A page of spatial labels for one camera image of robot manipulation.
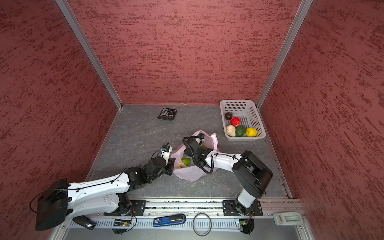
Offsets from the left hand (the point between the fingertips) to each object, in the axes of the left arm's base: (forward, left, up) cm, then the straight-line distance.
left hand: (174, 162), depth 81 cm
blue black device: (-26, 0, -4) cm, 27 cm away
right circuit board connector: (-27, -38, -11) cm, 48 cm away
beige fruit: (+24, -36, -3) cm, 43 cm away
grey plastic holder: (-25, -57, -7) cm, 62 cm away
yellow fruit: (+23, -49, -3) cm, 54 cm away
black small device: (-27, +40, -6) cm, 49 cm away
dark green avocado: (+24, -42, -4) cm, 49 cm away
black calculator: (+42, +11, -8) cm, 44 cm away
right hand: (+9, -6, -4) cm, 11 cm away
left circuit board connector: (-27, +26, -12) cm, 39 cm away
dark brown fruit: (+39, -36, -4) cm, 53 cm away
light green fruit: (+3, -6, -6) cm, 9 cm away
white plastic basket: (+45, -52, -6) cm, 69 cm away
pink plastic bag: (+11, -20, +5) cm, 23 cm away
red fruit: (+32, -40, -3) cm, 51 cm away
